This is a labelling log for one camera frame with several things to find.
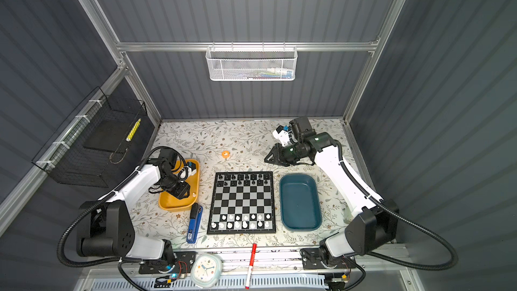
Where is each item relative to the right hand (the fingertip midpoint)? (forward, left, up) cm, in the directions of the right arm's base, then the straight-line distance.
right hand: (269, 162), depth 74 cm
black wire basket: (+3, +66, +6) cm, 66 cm away
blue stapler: (-14, +30, -20) cm, 39 cm away
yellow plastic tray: (-6, +45, -22) cm, 51 cm away
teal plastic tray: (-8, -14, -23) cm, 28 cm away
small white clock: (-32, +22, -19) cm, 44 cm away
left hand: (-4, +39, -17) cm, 42 cm away
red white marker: (-30, +7, -22) cm, 38 cm away
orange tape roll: (+20, +23, -23) cm, 38 cm away
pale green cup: (-13, -31, -18) cm, 38 cm away
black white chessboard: (-7, +12, -21) cm, 25 cm away
